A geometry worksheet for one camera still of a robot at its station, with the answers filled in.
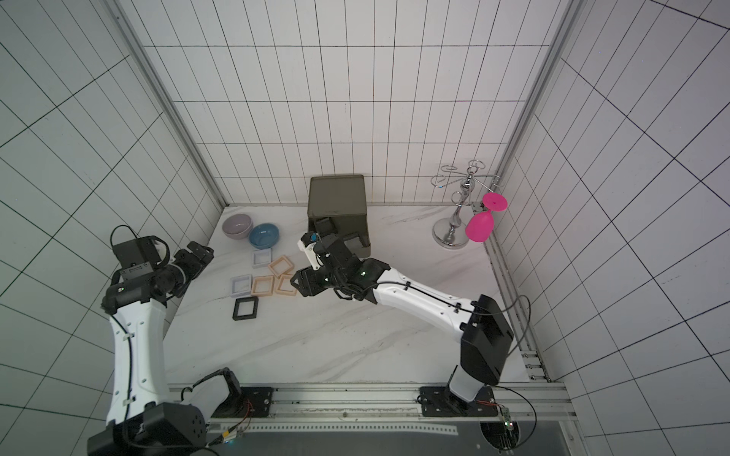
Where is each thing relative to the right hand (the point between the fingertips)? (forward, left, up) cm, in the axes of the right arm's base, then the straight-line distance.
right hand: (291, 283), depth 71 cm
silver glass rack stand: (+37, -50, -22) cm, 66 cm away
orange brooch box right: (+10, +10, -22) cm, 27 cm away
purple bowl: (+34, +35, -19) cm, 52 cm away
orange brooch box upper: (+19, +14, -23) cm, 32 cm away
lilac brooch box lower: (+10, +25, -22) cm, 35 cm away
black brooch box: (+4, +23, -21) cm, 31 cm away
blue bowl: (+30, +23, -20) cm, 43 cm away
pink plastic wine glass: (+28, -55, -7) cm, 62 cm away
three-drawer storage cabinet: (+31, -7, -2) cm, 32 cm away
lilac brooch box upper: (+21, +22, -22) cm, 37 cm away
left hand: (+3, +25, -1) cm, 25 cm away
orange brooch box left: (+10, +18, -21) cm, 30 cm away
